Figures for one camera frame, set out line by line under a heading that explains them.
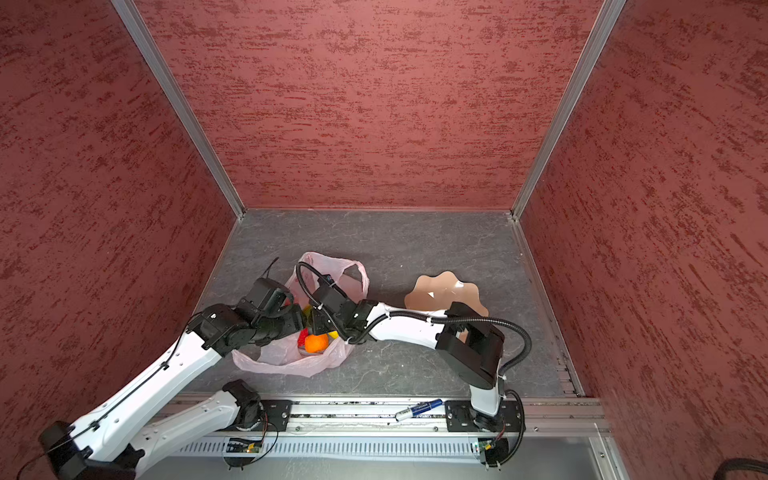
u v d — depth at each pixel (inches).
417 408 29.4
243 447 28.4
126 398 16.4
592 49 30.3
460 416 29.1
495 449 27.8
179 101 34.5
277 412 29.2
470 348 17.9
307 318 27.9
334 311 24.4
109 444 15.2
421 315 20.2
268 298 22.4
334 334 28.4
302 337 32.0
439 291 38.4
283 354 29.7
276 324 26.1
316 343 32.0
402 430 28.9
